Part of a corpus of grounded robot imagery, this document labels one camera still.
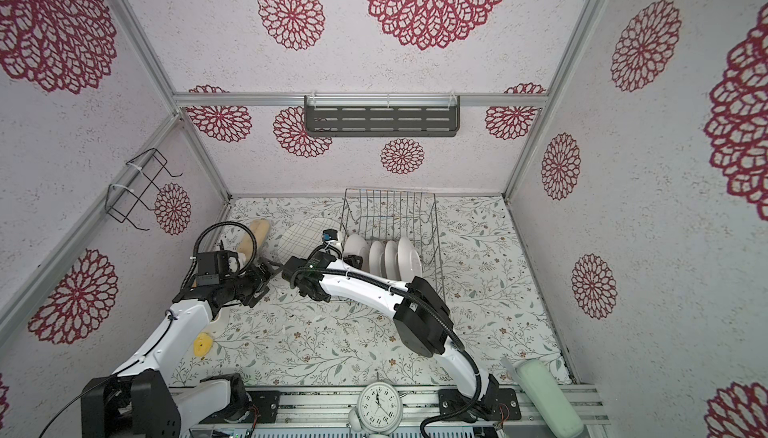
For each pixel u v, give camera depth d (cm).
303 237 107
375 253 85
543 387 74
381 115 94
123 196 73
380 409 70
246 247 101
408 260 84
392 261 84
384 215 113
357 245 87
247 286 74
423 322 51
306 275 59
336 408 75
